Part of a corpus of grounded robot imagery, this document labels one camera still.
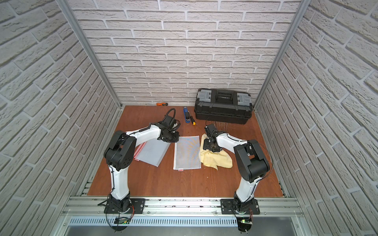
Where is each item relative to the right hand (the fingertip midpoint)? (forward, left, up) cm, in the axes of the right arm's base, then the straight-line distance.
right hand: (211, 147), depth 96 cm
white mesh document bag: (-3, +16, -2) cm, 17 cm away
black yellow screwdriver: (+22, +11, +1) cm, 25 cm away
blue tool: (+27, +16, +3) cm, 32 cm away
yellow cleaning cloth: (-10, -3, +1) cm, 10 cm away
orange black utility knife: (+43, +36, +1) cm, 56 cm away
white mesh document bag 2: (-2, +39, +1) cm, 40 cm away
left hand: (+7, +21, +3) cm, 22 cm away
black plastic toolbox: (+22, -9, +17) cm, 29 cm away
